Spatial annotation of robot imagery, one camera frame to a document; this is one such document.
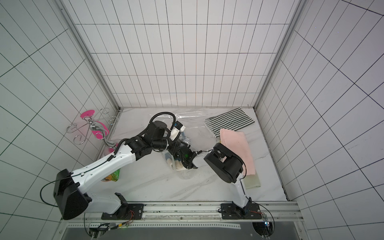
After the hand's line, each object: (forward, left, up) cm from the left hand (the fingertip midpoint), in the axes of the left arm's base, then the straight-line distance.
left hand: (183, 148), depth 72 cm
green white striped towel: (+35, -36, -20) cm, 54 cm away
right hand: (+13, +8, -16) cm, 22 cm away
